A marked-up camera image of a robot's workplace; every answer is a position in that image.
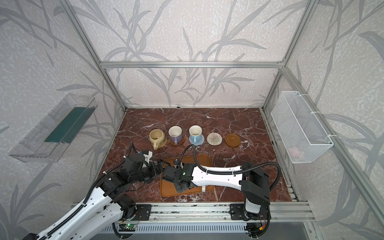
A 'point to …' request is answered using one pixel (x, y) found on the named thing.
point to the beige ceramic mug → (156, 137)
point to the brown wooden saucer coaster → (183, 141)
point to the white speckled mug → (203, 188)
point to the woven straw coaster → (162, 145)
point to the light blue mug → (195, 133)
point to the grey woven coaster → (201, 142)
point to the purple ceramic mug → (175, 133)
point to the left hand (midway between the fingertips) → (168, 165)
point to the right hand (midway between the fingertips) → (182, 179)
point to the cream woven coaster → (214, 139)
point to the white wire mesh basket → (303, 137)
